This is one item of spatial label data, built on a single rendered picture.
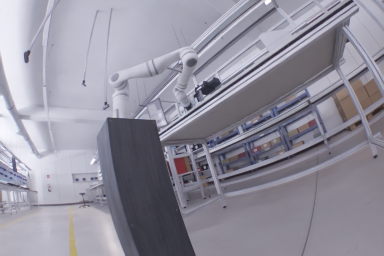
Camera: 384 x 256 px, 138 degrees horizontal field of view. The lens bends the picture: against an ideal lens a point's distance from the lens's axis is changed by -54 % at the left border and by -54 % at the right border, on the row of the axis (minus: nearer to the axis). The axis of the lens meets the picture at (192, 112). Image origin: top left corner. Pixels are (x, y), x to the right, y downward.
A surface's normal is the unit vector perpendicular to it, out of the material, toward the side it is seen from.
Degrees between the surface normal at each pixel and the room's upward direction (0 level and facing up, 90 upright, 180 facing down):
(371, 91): 90
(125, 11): 180
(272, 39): 90
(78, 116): 90
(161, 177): 90
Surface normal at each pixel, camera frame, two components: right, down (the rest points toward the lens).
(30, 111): 0.66, -0.46
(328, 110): -0.70, -0.07
